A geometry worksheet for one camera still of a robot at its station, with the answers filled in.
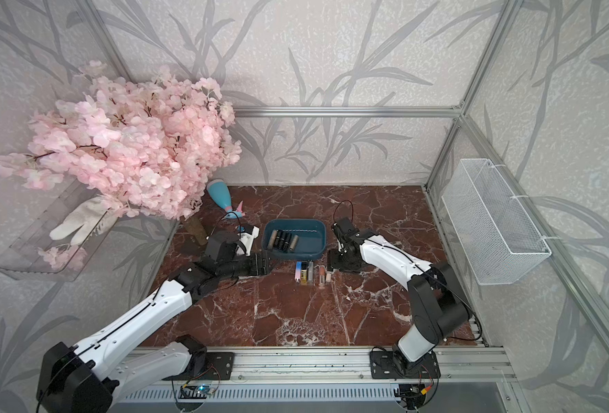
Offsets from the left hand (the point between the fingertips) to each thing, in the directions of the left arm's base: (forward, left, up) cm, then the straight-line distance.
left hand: (274, 260), depth 77 cm
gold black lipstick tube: (+3, -8, -15) cm, 18 cm away
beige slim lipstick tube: (+15, -4, -16) cm, 22 cm away
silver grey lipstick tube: (+4, -11, -16) cm, 20 cm away
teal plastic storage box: (+16, -11, -17) cm, 26 cm away
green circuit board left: (-31, +21, -19) cm, 42 cm away
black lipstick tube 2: (+18, +2, -16) cm, 24 cm away
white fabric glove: (+5, +46, +15) cm, 49 cm away
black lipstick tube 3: (+16, -1, -15) cm, 22 cm away
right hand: (+4, -19, -11) cm, 22 cm away
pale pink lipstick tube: (+2, -17, -16) cm, 24 cm away
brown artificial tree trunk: (+16, +31, -6) cm, 36 cm away
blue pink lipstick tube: (+3, -6, -16) cm, 17 cm away
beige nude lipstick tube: (+18, +5, -16) cm, 25 cm away
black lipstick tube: (+17, +3, -16) cm, 24 cm away
